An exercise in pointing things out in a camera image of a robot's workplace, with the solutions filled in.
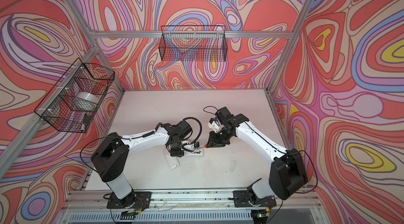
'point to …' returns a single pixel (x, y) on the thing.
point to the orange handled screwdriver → (205, 146)
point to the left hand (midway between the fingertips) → (182, 149)
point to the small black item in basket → (87, 119)
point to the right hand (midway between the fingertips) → (211, 148)
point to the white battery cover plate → (172, 162)
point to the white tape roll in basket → (85, 101)
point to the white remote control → (197, 152)
